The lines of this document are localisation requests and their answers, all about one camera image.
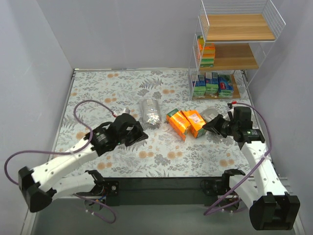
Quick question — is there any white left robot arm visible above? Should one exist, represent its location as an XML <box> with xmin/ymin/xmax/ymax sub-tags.
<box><xmin>18</xmin><ymin>113</ymin><xmax>148</xmax><ymax>212</ymax></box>

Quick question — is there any blue green sponge pack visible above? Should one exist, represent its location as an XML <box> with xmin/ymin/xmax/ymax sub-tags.
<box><xmin>191</xmin><ymin>74</ymin><xmax>206</xmax><ymax>97</ymax></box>
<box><xmin>218</xmin><ymin>74</ymin><xmax>234</xmax><ymax>98</ymax></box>
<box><xmin>205</xmin><ymin>72</ymin><xmax>219</xmax><ymax>95</ymax></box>

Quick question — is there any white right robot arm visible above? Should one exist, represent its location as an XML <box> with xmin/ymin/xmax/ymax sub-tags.
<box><xmin>203</xmin><ymin>101</ymin><xmax>300</xmax><ymax>231</ymax></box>

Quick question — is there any orange Sponge Daddy box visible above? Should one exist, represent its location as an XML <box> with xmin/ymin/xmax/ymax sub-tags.
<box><xmin>197</xmin><ymin>35</ymin><xmax>216</xmax><ymax>68</ymax></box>

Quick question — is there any floral patterned table mat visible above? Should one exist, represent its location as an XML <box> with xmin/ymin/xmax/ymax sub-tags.
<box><xmin>55</xmin><ymin>70</ymin><xmax>250</xmax><ymax>177</ymax></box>

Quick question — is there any aluminium frame rail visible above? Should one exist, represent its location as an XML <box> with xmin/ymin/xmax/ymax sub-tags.
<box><xmin>21</xmin><ymin>177</ymin><xmax>306</xmax><ymax>235</ymax></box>

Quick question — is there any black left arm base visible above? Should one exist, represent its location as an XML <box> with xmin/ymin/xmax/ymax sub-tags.
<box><xmin>91</xmin><ymin>180</ymin><xmax>120</xmax><ymax>196</ymax></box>

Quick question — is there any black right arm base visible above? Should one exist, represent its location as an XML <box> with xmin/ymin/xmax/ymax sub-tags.
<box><xmin>200</xmin><ymin>178</ymin><xmax>227</xmax><ymax>196</ymax></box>

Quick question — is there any silver steel wool pack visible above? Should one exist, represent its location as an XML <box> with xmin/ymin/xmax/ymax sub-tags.
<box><xmin>140</xmin><ymin>98</ymin><xmax>161</xmax><ymax>126</ymax></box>
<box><xmin>200</xmin><ymin>108</ymin><xmax>219</xmax><ymax>123</ymax></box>

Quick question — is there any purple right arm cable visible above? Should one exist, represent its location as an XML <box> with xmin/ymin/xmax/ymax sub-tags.
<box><xmin>203</xmin><ymin>102</ymin><xmax>272</xmax><ymax>216</ymax></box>

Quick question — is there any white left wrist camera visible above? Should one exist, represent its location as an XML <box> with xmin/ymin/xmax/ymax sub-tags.
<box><xmin>122</xmin><ymin>108</ymin><xmax>131</xmax><ymax>114</ymax></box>

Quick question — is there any white wire wooden shelf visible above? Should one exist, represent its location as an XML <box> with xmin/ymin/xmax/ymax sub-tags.
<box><xmin>188</xmin><ymin>0</ymin><xmax>286</xmax><ymax>100</ymax></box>

